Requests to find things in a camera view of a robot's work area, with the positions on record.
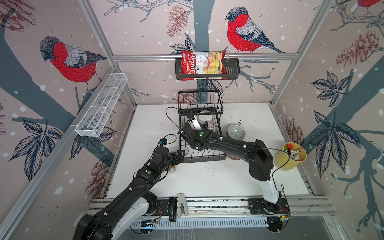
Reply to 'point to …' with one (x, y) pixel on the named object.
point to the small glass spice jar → (172, 169)
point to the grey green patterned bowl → (236, 131)
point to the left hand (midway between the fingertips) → (179, 153)
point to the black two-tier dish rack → (193, 102)
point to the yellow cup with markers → (297, 153)
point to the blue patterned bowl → (211, 125)
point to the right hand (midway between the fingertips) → (200, 130)
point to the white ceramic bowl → (202, 118)
